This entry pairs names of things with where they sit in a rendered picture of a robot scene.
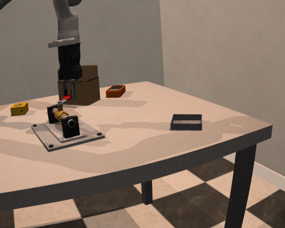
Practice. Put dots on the ball valve with red handle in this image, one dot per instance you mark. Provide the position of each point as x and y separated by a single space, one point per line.
64 127

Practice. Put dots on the orange digital multimeter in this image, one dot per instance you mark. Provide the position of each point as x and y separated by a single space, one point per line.
115 91

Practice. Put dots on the brown cardboard box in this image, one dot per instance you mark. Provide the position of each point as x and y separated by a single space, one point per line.
87 87

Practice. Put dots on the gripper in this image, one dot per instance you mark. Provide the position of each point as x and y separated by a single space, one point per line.
68 43

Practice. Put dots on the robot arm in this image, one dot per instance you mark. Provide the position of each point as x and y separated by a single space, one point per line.
66 18

